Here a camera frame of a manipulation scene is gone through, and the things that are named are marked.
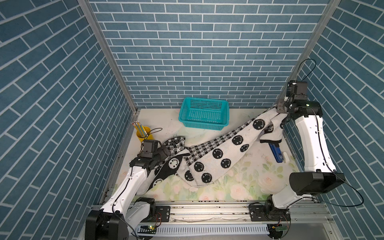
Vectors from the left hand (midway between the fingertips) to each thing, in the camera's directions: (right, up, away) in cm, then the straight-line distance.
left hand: (167, 152), depth 85 cm
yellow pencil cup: (-14, +9, +11) cm, 20 cm away
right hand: (+64, +26, -10) cm, 70 cm away
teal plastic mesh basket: (+23, +24, +35) cm, 48 cm away
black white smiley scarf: (+19, -8, +2) cm, 21 cm away
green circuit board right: (+57, -33, -14) cm, 68 cm away
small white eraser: (+72, -4, +6) cm, 72 cm away
